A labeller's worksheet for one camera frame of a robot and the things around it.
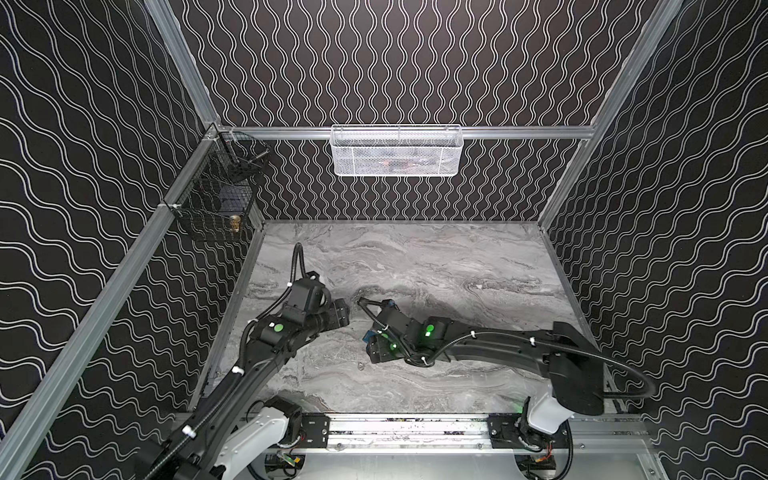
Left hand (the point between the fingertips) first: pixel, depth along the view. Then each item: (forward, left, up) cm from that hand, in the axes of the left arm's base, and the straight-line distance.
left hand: (345, 312), depth 78 cm
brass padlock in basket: (+20, +32, +12) cm, 40 cm away
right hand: (-6, -8, -9) cm, 14 cm away
